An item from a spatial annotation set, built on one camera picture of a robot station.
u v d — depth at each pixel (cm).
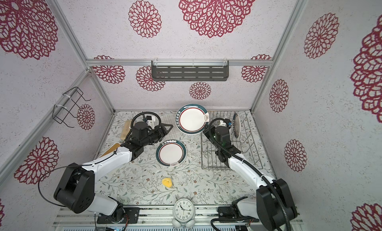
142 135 66
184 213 71
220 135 62
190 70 97
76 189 43
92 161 50
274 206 41
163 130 75
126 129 104
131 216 76
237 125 93
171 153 96
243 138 103
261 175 45
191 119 86
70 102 80
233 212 65
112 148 94
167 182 83
